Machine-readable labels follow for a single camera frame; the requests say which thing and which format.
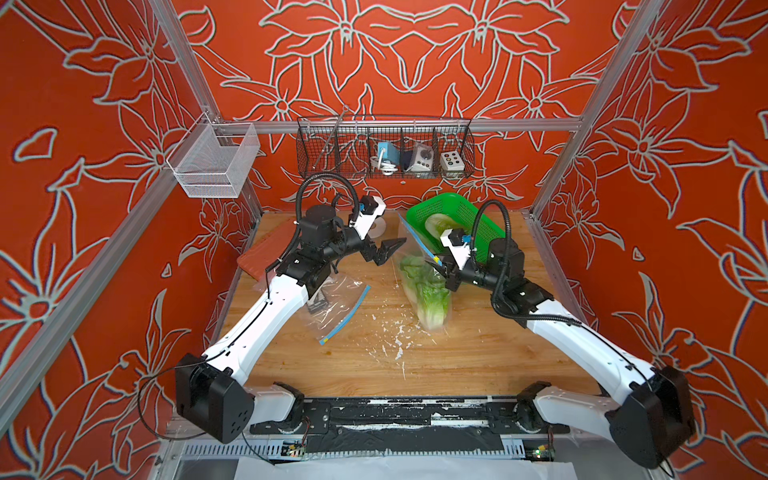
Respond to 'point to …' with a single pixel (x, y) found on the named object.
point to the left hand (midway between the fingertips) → (392, 222)
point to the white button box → (452, 161)
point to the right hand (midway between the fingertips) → (423, 258)
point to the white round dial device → (423, 159)
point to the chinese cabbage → (438, 223)
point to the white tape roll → (377, 229)
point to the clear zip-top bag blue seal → (333, 305)
